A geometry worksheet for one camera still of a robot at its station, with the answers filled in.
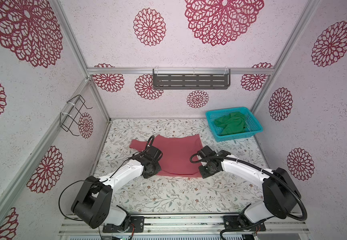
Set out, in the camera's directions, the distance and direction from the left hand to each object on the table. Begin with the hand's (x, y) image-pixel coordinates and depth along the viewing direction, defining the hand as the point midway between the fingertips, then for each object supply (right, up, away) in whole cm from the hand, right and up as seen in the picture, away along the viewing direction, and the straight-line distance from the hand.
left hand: (156, 172), depth 88 cm
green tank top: (+57, +31, +25) cm, 69 cm away
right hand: (+28, +1, -1) cm, 28 cm away
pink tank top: (+13, +10, +15) cm, 22 cm away
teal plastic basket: (+68, +28, +22) cm, 77 cm away
